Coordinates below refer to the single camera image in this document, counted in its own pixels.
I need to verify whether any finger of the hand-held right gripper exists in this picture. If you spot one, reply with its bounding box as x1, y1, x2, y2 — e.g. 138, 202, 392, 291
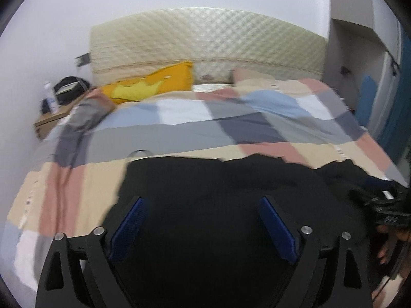
349, 189, 379, 208

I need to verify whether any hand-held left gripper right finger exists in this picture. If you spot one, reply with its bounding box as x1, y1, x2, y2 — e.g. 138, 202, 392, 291
259, 196, 373, 308

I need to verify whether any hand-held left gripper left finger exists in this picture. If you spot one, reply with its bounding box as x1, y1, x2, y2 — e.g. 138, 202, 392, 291
35, 196, 147, 308

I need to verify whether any black padded jacket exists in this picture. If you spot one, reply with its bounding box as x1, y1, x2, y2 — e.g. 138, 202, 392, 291
104, 154, 402, 308

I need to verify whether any person's right hand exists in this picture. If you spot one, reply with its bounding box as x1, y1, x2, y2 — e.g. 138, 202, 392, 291
376, 225, 411, 265

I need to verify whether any blue hanging cloth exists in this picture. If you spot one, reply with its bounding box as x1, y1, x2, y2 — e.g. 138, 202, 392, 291
377, 26, 411, 165

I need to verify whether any blue padded panel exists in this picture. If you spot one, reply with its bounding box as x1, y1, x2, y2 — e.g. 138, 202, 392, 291
357, 74, 379, 126

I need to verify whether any checked pillow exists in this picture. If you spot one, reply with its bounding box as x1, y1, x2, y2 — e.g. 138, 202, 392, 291
55, 88, 118, 166

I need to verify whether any pastel checked blanket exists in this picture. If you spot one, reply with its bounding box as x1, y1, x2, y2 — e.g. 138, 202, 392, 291
0, 69, 409, 292

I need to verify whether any wooden nightstand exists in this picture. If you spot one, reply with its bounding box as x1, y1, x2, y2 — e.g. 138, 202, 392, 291
34, 102, 78, 140

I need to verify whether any yellow pillow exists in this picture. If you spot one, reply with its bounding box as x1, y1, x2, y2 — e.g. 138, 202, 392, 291
101, 61, 195, 105

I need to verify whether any white spray bottle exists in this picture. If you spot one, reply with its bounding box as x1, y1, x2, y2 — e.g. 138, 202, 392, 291
43, 81, 60, 115

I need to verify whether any grey flat box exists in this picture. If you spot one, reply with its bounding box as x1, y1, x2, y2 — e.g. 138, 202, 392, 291
56, 82, 80, 96

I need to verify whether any black bag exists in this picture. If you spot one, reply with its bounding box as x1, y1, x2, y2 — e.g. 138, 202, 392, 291
41, 76, 92, 115

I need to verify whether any grey wardrobe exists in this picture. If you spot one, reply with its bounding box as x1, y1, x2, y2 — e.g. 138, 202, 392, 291
328, 0, 402, 129

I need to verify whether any cream quilted headboard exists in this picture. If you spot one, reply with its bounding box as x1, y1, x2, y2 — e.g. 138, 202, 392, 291
89, 8, 328, 86

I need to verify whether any grey wall socket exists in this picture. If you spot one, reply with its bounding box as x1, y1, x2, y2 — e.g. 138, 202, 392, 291
75, 53, 92, 68

